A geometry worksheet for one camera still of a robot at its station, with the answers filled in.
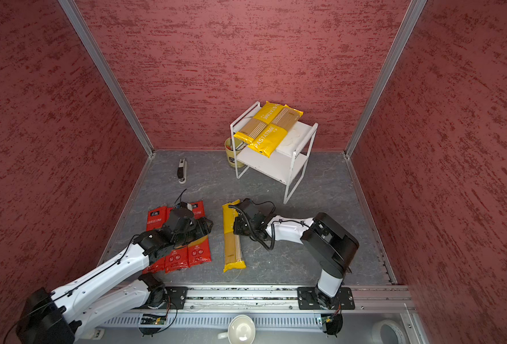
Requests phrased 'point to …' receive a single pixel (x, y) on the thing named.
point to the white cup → (240, 330)
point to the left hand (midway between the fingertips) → (207, 230)
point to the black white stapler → (182, 171)
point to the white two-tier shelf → (288, 163)
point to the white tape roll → (376, 332)
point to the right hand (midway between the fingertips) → (232, 232)
